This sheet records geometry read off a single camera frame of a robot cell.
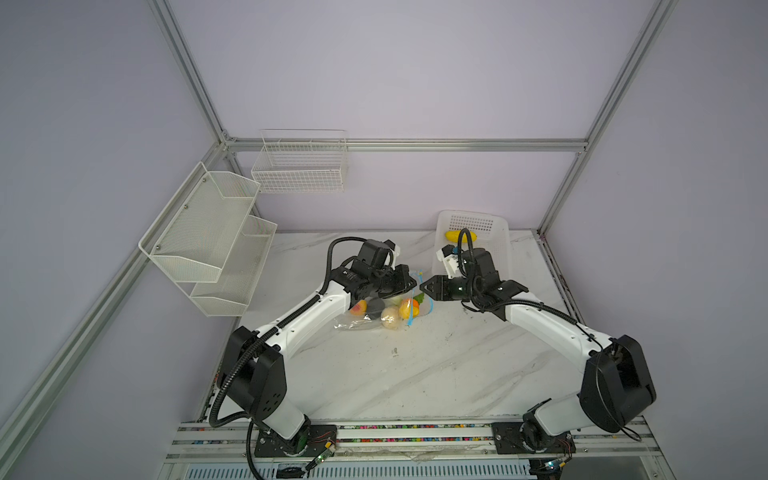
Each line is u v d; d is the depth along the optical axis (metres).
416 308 0.87
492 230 1.15
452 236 1.15
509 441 0.73
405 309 0.82
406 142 0.93
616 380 0.43
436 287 0.73
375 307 0.93
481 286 0.65
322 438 0.73
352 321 0.93
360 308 0.93
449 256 0.75
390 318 0.88
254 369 0.43
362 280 0.61
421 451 0.73
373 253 0.63
